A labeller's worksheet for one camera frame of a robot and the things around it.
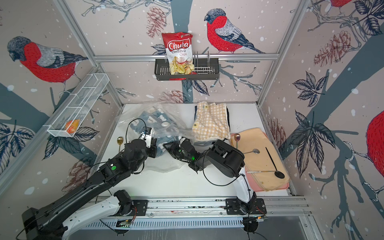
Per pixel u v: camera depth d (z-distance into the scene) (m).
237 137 0.98
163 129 0.86
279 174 0.83
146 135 0.61
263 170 0.86
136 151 0.52
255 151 0.95
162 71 0.95
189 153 0.72
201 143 0.92
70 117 0.73
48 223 0.39
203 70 0.95
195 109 1.16
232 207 0.73
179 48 0.82
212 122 0.96
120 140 0.98
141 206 0.74
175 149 0.81
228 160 0.53
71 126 0.66
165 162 0.89
